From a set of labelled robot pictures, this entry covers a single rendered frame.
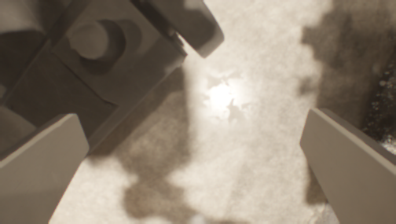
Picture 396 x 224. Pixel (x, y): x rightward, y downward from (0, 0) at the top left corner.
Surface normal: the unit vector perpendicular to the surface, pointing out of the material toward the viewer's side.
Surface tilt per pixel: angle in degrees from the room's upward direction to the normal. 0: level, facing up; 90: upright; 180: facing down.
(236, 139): 0
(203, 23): 37
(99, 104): 0
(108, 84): 0
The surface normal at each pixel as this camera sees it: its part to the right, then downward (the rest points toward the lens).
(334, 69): 0.01, 0.31
